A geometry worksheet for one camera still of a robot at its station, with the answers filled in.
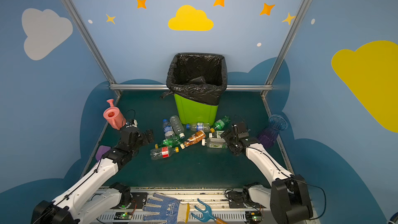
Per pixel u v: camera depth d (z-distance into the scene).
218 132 0.96
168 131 0.94
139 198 0.76
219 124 0.98
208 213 0.71
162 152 0.84
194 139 0.91
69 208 0.41
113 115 0.93
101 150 0.88
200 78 0.99
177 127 0.97
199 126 0.97
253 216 0.71
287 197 0.40
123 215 0.71
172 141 0.88
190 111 0.98
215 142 0.90
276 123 0.82
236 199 0.75
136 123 0.76
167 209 0.72
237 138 0.66
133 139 0.63
